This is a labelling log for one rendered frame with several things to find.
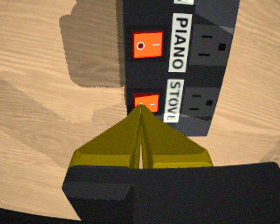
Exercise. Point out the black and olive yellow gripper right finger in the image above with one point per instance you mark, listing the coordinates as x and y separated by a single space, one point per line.
164 147

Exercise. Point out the black power strip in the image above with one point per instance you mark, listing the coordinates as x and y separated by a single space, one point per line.
176 53

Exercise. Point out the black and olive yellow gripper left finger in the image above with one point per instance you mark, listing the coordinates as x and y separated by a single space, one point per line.
117 146

